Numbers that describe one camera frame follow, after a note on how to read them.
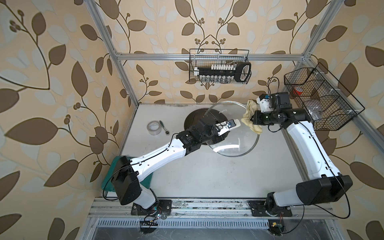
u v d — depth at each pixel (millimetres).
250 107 769
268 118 620
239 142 866
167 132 1010
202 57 912
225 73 844
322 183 386
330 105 708
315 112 733
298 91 806
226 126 596
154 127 1050
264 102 684
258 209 736
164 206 737
